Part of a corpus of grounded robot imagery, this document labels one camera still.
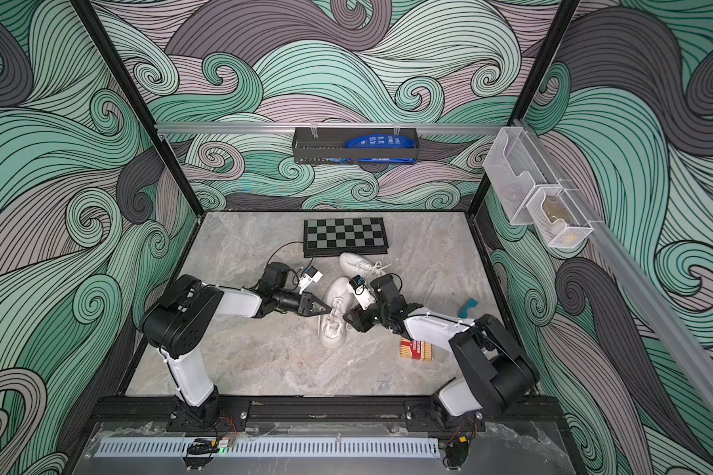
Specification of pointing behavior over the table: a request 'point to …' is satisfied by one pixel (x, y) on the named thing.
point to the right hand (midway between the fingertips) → (353, 312)
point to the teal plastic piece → (462, 311)
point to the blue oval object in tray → (380, 141)
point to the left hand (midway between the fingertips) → (330, 309)
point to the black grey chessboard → (331, 237)
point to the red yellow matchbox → (416, 349)
